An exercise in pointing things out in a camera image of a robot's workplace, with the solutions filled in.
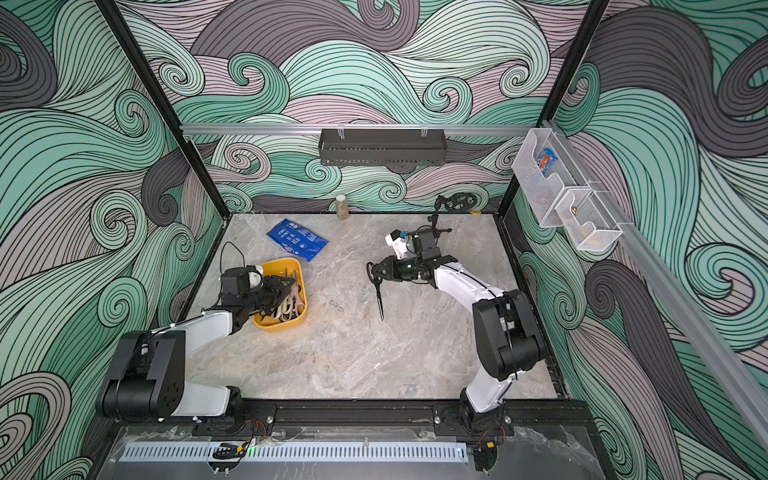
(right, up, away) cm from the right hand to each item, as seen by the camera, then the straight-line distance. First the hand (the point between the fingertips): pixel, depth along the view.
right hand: (378, 271), depth 88 cm
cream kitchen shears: (-27, -11, 0) cm, 29 cm away
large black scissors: (0, -3, -2) cm, 4 cm away
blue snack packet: (-30, +9, +20) cm, 37 cm away
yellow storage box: (-37, -1, +15) cm, 40 cm away
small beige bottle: (-14, +22, +27) cm, 37 cm away
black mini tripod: (+20, +22, +7) cm, 30 cm away
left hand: (-26, -3, +2) cm, 26 cm away
